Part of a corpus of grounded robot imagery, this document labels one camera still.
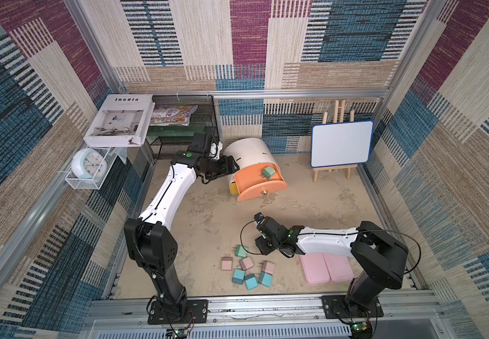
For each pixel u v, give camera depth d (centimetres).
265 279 79
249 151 93
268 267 81
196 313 73
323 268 81
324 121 97
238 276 79
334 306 73
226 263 83
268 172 87
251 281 78
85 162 64
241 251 88
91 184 64
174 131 94
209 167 69
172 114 85
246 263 83
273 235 68
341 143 102
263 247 79
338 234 52
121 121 75
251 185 79
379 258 45
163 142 116
